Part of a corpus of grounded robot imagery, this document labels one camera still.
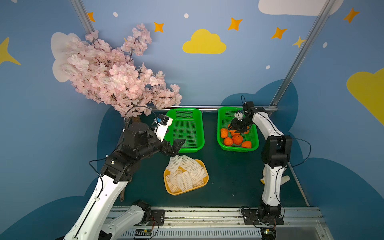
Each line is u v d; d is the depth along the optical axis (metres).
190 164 0.82
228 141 0.98
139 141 0.41
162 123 0.50
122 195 0.80
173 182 0.80
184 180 0.77
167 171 0.82
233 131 0.97
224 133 1.04
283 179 0.87
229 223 0.75
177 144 0.52
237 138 0.98
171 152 0.54
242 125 0.87
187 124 1.15
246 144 0.96
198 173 0.82
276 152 0.58
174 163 0.80
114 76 0.56
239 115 0.91
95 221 0.36
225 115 1.18
